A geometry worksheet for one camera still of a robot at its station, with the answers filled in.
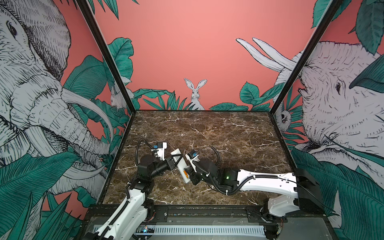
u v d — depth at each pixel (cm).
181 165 74
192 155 62
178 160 74
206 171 52
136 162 58
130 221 55
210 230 70
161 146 72
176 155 74
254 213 72
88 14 71
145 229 70
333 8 69
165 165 69
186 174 71
